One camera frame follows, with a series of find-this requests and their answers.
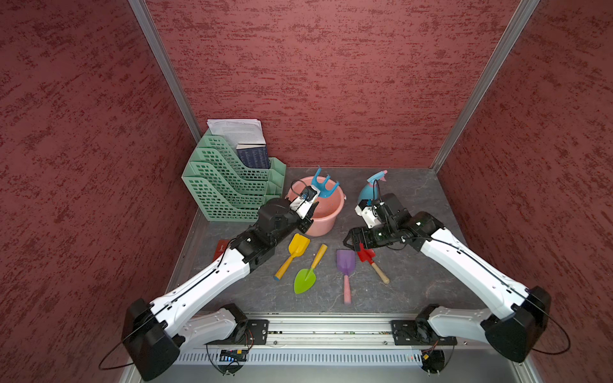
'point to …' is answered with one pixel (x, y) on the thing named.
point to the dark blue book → (254, 155)
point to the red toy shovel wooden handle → (367, 255)
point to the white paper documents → (238, 131)
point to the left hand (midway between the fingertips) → (310, 204)
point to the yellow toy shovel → (298, 246)
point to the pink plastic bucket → (328, 210)
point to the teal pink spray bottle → (370, 191)
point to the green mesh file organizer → (225, 191)
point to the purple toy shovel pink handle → (346, 260)
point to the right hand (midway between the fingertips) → (355, 245)
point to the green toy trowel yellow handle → (306, 278)
